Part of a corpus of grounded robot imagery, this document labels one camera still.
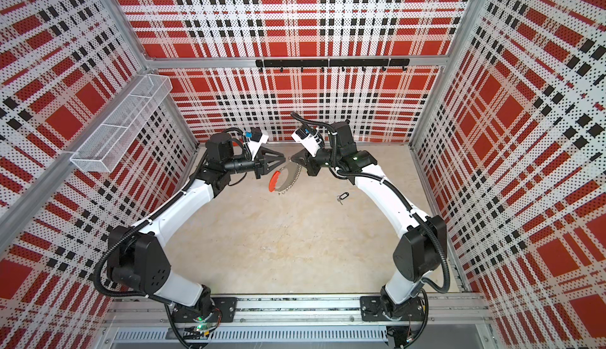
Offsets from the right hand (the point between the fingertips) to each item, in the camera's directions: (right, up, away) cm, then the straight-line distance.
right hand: (295, 158), depth 74 cm
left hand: (-4, 0, +1) cm, 4 cm away
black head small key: (+18, -16, +27) cm, 36 cm away
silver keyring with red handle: (-1, -4, +9) cm, 10 cm away
